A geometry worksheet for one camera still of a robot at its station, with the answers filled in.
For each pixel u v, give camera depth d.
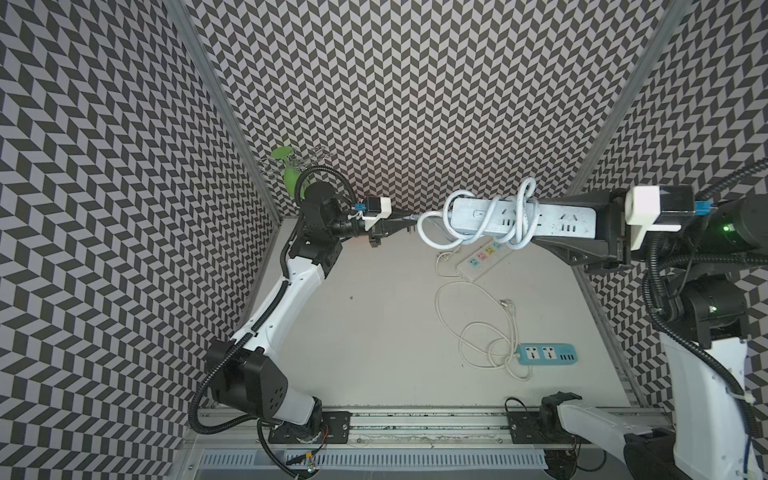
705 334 0.33
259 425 0.67
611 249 0.33
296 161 1.04
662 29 0.70
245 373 0.40
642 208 0.28
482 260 1.02
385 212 0.51
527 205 0.36
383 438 0.72
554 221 0.36
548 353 0.82
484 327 0.92
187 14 0.72
